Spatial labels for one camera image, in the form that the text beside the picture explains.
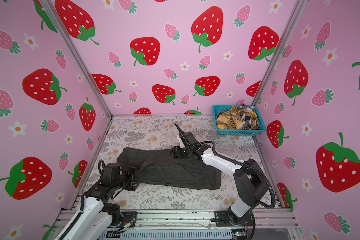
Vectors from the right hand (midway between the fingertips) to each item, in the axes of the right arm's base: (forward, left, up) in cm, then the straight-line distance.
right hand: (172, 152), depth 85 cm
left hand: (-12, +15, -3) cm, 20 cm away
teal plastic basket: (+46, -27, -4) cm, 53 cm away
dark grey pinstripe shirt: (-6, +8, -10) cm, 14 cm away
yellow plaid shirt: (+36, -45, -3) cm, 58 cm away
